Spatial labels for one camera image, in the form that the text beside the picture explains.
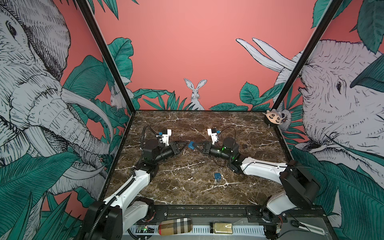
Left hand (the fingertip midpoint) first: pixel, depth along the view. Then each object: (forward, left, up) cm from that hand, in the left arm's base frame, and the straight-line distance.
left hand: (187, 142), depth 74 cm
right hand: (-3, -2, +1) cm, 4 cm away
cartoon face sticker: (+30, -63, -16) cm, 71 cm away
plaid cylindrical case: (-33, +6, -19) cm, 39 cm away
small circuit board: (-33, +21, -23) cm, 46 cm away
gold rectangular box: (-35, -16, -19) cm, 43 cm away
